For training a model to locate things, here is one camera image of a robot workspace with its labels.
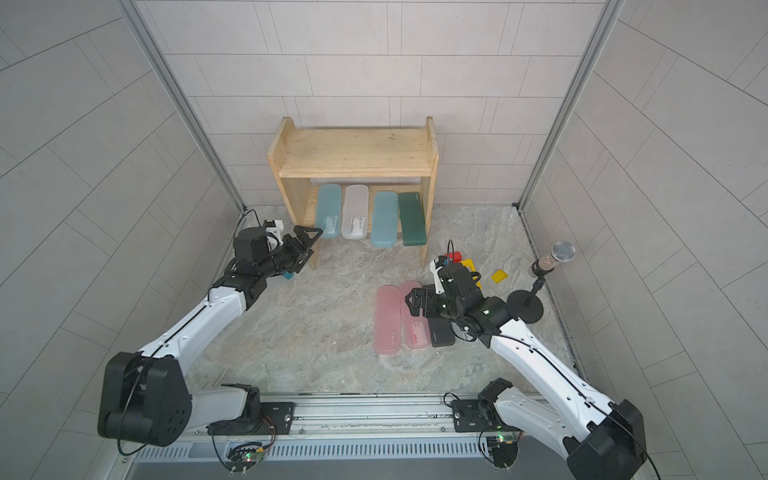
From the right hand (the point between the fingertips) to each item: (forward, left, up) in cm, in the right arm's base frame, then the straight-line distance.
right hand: (418, 299), depth 77 cm
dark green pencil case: (+22, 0, +8) cm, 23 cm away
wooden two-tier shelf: (+37, +16, +9) cm, 42 cm away
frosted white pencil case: (+25, +16, +8) cm, 31 cm away
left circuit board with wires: (-29, +42, -12) cm, 52 cm away
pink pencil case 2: (+1, +9, -13) cm, 16 cm away
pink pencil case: (-3, +1, -13) cm, 14 cm away
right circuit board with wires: (-31, -16, -15) cm, 38 cm away
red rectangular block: (+25, -16, -18) cm, 35 cm away
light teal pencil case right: (+22, +8, +8) cm, 25 cm away
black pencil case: (-4, -6, -12) cm, 14 cm away
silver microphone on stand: (+3, -35, -16) cm, 38 cm away
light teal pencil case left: (+27, +24, +8) cm, 37 cm away
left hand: (+16, +25, +8) cm, 31 cm away
